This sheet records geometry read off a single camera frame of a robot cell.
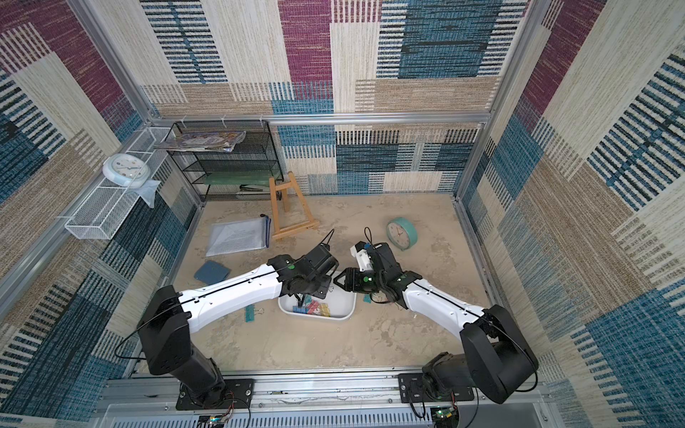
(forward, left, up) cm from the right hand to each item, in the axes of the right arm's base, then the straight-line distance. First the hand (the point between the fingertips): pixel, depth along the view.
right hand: (338, 279), depth 83 cm
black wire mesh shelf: (+48, +37, +3) cm, 61 cm away
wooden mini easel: (+37, +20, -12) cm, 44 cm away
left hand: (0, +5, -1) cm, 5 cm away
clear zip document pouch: (+26, +40, -11) cm, 49 cm away
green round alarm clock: (+19, -23, -2) cm, 30 cm away
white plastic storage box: (-3, -1, -11) cm, 12 cm away
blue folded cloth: (+9, +46, -10) cm, 48 cm away
